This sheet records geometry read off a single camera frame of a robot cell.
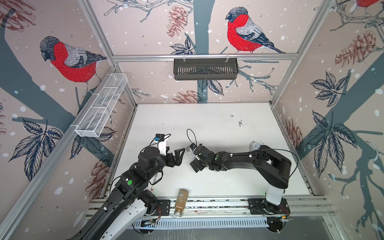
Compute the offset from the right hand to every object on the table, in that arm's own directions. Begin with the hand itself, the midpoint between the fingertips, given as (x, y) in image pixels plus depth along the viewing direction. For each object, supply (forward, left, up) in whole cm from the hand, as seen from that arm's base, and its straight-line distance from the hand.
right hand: (195, 160), depth 90 cm
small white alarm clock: (+10, -38, +2) cm, 39 cm away
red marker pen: (-18, +23, +1) cm, 29 cm away
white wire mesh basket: (+2, +48, +32) cm, 58 cm away
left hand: (-6, +7, +24) cm, 26 cm away
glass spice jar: (-24, +5, +5) cm, 25 cm away
